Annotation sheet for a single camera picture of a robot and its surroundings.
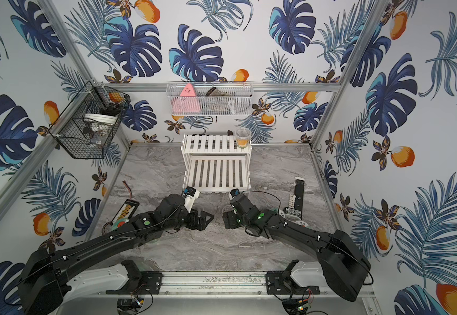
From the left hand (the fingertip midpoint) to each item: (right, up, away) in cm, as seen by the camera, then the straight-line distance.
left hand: (207, 213), depth 76 cm
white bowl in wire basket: (-42, +37, +4) cm, 57 cm away
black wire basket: (-59, +36, +16) cm, 71 cm away
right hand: (+10, -3, +8) cm, 13 cm away
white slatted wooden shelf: (+1, +20, +21) cm, 29 cm away
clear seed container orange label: (+14, +30, +2) cm, 33 cm away
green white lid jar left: (-37, -6, +5) cm, 38 cm away
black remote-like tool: (+41, 0, +19) cm, 45 cm away
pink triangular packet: (-11, +47, +13) cm, 50 cm away
